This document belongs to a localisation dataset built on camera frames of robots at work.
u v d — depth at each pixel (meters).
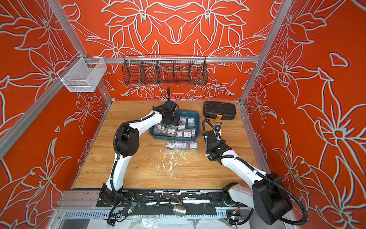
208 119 1.05
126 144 0.58
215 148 0.64
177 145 0.91
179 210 0.67
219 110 1.07
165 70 0.98
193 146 0.90
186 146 0.90
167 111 0.79
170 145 0.92
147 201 0.73
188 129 0.98
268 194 0.41
